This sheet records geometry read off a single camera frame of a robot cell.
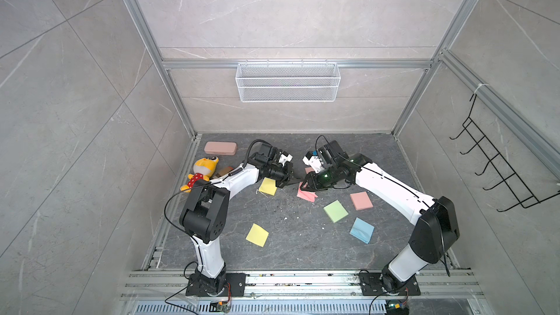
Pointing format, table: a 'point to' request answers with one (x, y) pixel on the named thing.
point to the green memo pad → (336, 211)
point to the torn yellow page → (257, 235)
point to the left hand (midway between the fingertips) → (306, 177)
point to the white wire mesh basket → (284, 82)
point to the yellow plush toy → (203, 170)
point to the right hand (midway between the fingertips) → (306, 187)
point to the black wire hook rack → (510, 179)
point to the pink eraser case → (224, 148)
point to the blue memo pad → (362, 230)
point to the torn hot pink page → (308, 195)
